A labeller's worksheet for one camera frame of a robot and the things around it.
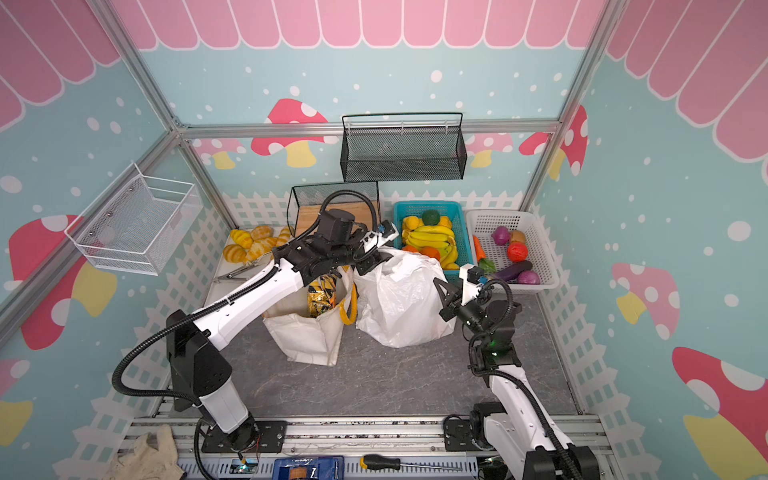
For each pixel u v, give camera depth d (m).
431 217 1.12
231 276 1.05
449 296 0.71
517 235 1.12
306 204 1.13
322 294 0.85
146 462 0.71
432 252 1.03
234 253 1.09
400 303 0.79
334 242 0.61
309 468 0.66
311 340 0.79
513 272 1.00
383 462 0.70
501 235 1.12
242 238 1.13
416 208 1.16
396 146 0.94
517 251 1.04
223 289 1.02
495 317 0.58
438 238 1.07
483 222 1.25
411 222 1.09
